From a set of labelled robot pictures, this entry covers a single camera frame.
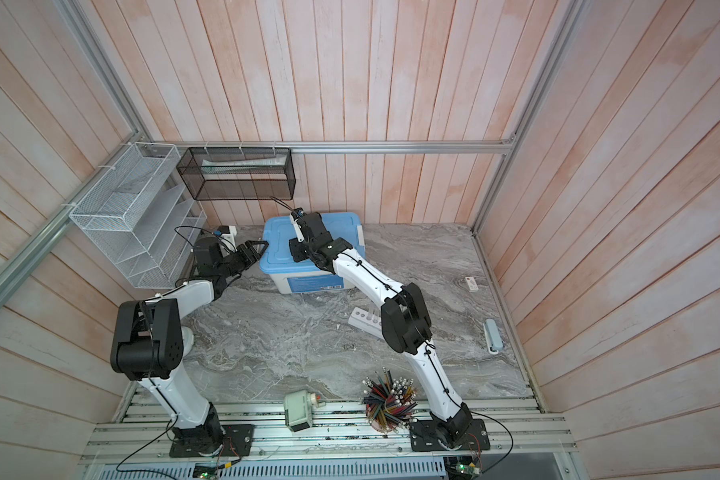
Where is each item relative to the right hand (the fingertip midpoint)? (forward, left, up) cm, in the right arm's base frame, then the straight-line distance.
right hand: (293, 244), depth 93 cm
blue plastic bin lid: (+6, +6, -1) cm, 9 cm away
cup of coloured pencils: (-44, -29, -6) cm, 53 cm away
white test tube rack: (-19, -23, -14) cm, 33 cm away
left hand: (-1, +9, -2) cm, 9 cm away
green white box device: (-45, -7, -12) cm, 47 cm away
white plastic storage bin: (-7, -5, -10) cm, 14 cm away
